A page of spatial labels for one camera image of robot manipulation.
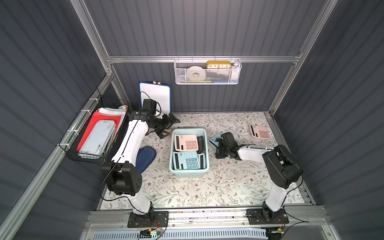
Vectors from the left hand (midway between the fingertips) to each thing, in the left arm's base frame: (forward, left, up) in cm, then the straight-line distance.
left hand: (177, 126), depth 80 cm
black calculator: (-7, -13, -17) cm, 22 cm away
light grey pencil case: (-12, +34, +7) cm, 37 cm away
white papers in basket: (+6, +30, +6) cm, 31 cm away
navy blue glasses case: (-6, +23, -24) cm, 34 cm away
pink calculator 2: (+13, -57, -22) cm, 62 cm away
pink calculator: (-1, -4, -14) cm, 15 cm away
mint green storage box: (-17, -6, -23) cm, 29 cm away
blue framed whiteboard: (+21, +11, +6) cm, 25 cm away
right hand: (+2, -23, -19) cm, 30 cm away
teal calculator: (-13, -4, -14) cm, 19 cm away
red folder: (+2, +41, +6) cm, 41 cm away
